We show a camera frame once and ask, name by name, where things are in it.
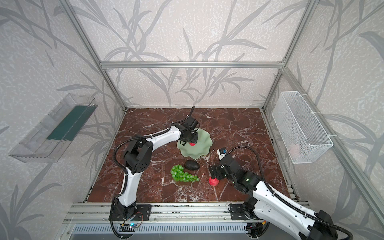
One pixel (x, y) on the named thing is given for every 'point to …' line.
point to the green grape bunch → (177, 173)
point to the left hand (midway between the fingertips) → (197, 134)
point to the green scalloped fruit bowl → (201, 148)
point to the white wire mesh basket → (303, 136)
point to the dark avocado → (192, 165)
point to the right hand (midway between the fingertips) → (215, 161)
